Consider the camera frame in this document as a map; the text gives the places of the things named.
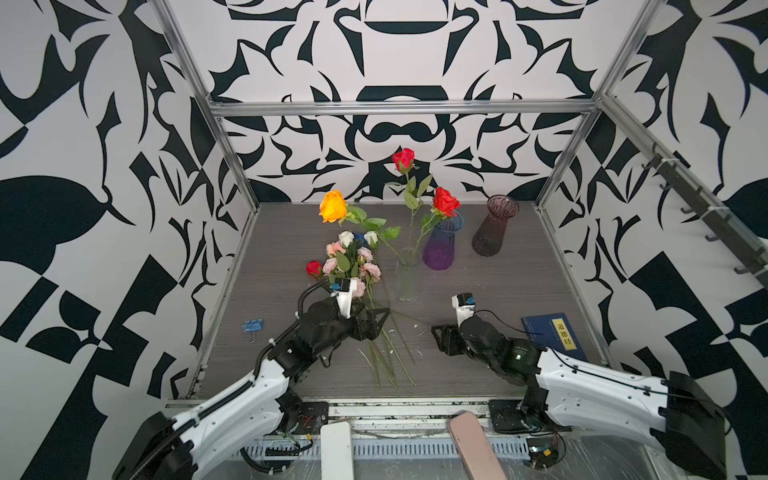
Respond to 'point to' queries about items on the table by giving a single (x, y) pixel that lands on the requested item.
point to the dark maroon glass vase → (489, 236)
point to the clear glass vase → (408, 274)
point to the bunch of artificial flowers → (355, 258)
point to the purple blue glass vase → (439, 246)
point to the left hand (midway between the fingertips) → (380, 301)
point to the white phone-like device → (336, 452)
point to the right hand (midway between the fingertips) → (439, 329)
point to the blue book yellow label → (556, 332)
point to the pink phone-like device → (477, 453)
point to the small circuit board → (541, 452)
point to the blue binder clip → (253, 326)
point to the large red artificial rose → (446, 204)
